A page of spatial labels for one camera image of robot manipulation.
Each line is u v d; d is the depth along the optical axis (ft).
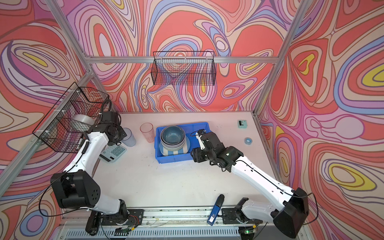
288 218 1.20
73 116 2.55
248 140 3.35
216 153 1.79
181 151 3.05
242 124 3.57
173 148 2.85
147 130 3.02
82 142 2.36
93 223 2.27
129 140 2.71
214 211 2.37
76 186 1.38
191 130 3.41
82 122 2.28
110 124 2.10
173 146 2.79
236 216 2.16
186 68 3.14
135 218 2.37
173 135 3.06
